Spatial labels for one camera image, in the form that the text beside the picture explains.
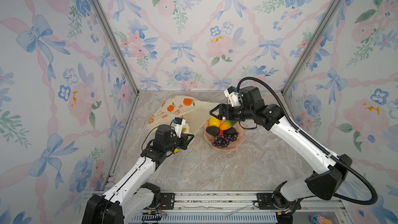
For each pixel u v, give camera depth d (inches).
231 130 36.4
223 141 34.3
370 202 15.0
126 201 17.3
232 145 35.6
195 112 32.7
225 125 36.1
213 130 35.4
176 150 34.7
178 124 27.8
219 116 24.4
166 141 24.7
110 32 33.9
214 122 36.2
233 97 25.7
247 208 28.9
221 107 24.3
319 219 26.6
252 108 21.1
